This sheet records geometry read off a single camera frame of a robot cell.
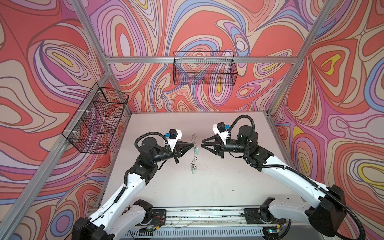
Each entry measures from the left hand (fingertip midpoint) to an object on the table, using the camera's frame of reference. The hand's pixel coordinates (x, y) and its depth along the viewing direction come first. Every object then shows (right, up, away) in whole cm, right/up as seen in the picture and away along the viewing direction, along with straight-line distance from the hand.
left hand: (193, 145), depth 66 cm
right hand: (+5, -1, +1) cm, 5 cm away
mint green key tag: (+2, -3, +2) cm, 3 cm away
